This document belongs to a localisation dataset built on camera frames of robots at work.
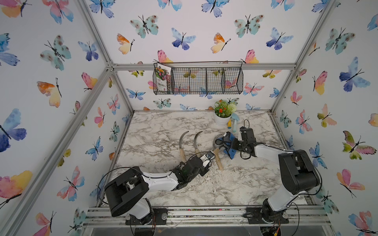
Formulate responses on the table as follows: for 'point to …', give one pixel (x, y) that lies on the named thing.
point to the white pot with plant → (223, 110)
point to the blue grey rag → (231, 154)
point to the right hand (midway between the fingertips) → (233, 141)
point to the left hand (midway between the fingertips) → (209, 157)
